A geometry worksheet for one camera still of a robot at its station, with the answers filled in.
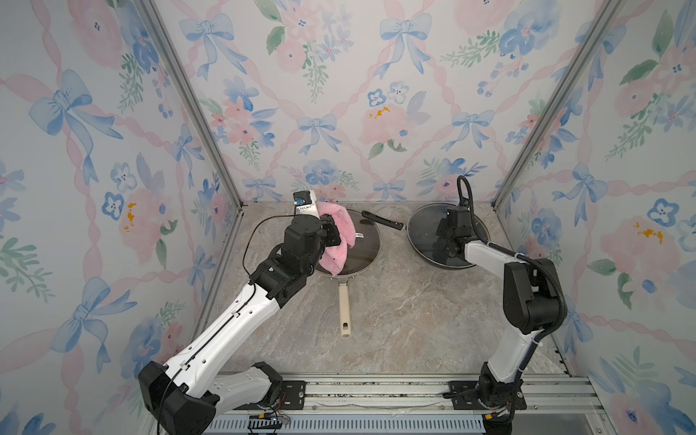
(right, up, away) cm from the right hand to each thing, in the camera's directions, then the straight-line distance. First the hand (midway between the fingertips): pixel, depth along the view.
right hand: (451, 221), depth 99 cm
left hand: (-41, +1, -29) cm, 51 cm away
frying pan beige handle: (-38, -28, -20) cm, 51 cm away
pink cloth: (-41, -10, -32) cm, 53 cm away
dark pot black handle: (-24, 0, +5) cm, 25 cm away
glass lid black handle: (-8, -2, +10) cm, 13 cm away
